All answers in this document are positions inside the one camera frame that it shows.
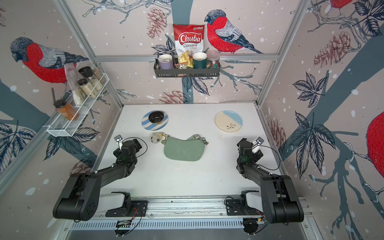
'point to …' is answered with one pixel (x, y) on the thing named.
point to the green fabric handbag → (192, 149)
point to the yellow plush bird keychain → (156, 137)
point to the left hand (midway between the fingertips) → (130, 139)
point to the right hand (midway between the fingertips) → (250, 141)
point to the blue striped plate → (150, 126)
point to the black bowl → (156, 117)
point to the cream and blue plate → (228, 121)
